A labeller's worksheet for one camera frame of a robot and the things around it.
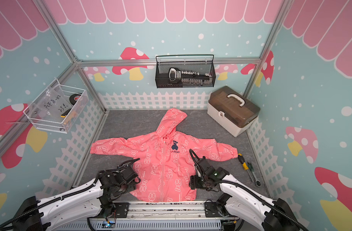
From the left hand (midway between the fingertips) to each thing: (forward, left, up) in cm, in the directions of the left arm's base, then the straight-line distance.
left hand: (129, 190), depth 80 cm
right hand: (+3, -37, +2) cm, 37 cm away
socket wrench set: (+56, -33, +35) cm, 74 cm away
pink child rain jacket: (+19, -18, +1) cm, 26 cm away
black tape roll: (+39, +32, +33) cm, 60 cm away
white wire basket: (+19, +24, +35) cm, 46 cm away
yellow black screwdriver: (+18, -68, +1) cm, 70 cm away
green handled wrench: (+5, -74, +1) cm, 74 cm away
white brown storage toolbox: (+45, -61, +19) cm, 78 cm away
